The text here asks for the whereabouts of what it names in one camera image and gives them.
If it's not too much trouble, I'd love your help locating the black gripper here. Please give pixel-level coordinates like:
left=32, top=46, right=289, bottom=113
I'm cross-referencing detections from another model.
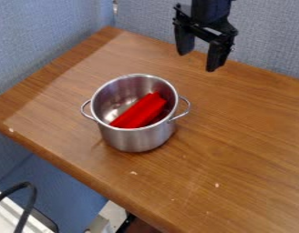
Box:
left=173, top=0, right=238, bottom=72

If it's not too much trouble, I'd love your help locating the stainless steel pot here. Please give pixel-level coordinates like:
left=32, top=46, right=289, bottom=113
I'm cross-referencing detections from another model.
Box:
left=80, top=74, right=191, bottom=152

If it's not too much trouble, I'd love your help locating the red rectangular block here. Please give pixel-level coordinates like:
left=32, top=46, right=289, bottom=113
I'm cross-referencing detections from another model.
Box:
left=110, top=92, right=167, bottom=128

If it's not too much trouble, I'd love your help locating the white appliance with black edge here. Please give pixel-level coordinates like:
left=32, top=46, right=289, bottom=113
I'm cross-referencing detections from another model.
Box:
left=0, top=198, right=60, bottom=233

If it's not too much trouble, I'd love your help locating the white table frame bracket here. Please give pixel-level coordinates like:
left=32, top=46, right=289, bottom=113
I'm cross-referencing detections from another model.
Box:
left=83, top=201, right=135, bottom=233

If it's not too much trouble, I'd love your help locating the black cable loop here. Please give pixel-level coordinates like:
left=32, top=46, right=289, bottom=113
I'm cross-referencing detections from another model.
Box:
left=0, top=181, right=39, bottom=233

